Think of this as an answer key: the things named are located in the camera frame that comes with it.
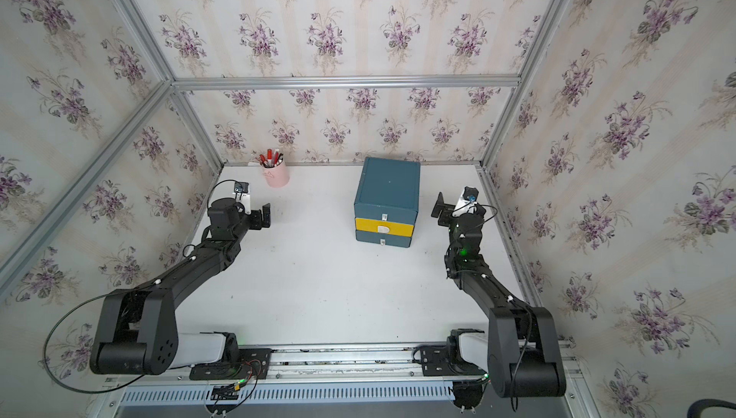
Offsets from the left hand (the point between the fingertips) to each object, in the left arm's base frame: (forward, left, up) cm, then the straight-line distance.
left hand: (256, 205), depth 89 cm
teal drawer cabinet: (-5, -41, +8) cm, 42 cm away
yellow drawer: (-7, -41, -2) cm, 41 cm away
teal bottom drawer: (-7, -41, -9) cm, 43 cm away
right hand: (-2, -63, +7) cm, 63 cm away
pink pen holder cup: (+19, -1, -8) cm, 21 cm away
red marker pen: (+26, +2, -3) cm, 26 cm away
